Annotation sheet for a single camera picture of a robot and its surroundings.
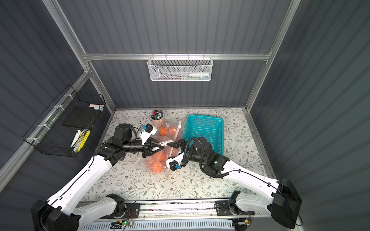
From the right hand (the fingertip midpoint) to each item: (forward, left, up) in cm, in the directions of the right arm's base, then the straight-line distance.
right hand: (172, 145), depth 68 cm
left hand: (0, +6, -1) cm, 6 cm away
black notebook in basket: (+16, +51, +3) cm, 53 cm away
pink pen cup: (+30, +14, -15) cm, 37 cm away
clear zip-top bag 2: (+17, +5, -12) cm, 22 cm away
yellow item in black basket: (+2, +43, +1) cm, 43 cm away
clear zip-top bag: (-5, +8, -17) cm, 20 cm away
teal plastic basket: (+29, -23, -25) cm, 45 cm away
